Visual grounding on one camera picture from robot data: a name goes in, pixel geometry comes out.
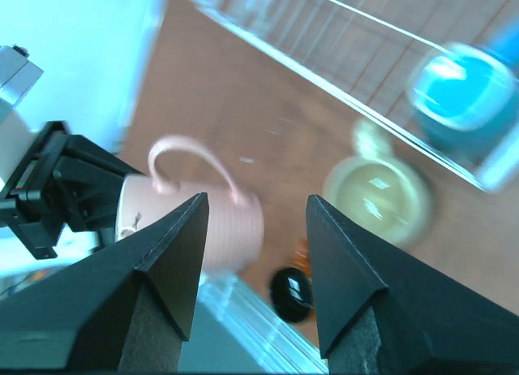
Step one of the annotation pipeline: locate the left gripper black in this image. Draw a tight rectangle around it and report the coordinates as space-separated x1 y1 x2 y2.
1 121 141 260

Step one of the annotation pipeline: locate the beige round mug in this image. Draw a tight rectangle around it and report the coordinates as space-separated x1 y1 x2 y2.
323 119 433 248

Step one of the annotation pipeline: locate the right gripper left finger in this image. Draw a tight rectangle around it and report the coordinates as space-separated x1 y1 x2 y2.
1 193 209 371

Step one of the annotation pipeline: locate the aluminium front rail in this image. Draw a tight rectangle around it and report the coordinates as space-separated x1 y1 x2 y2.
198 274 328 374

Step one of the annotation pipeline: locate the white wire dish rack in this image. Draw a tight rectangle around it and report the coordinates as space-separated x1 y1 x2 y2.
189 0 518 192

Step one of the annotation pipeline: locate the blue floral mug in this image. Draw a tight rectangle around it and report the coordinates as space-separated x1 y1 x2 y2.
405 42 518 162

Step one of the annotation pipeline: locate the pink floral mug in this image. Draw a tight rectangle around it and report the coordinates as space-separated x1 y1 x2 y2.
114 135 264 275

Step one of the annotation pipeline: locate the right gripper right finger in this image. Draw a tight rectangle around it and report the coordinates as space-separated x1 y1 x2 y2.
306 195 518 371

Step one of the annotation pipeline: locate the dark brown glazed mug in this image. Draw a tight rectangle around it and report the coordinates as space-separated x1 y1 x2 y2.
269 239 315 324

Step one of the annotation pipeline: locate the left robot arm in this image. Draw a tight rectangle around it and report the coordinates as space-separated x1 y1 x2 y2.
1 103 136 260

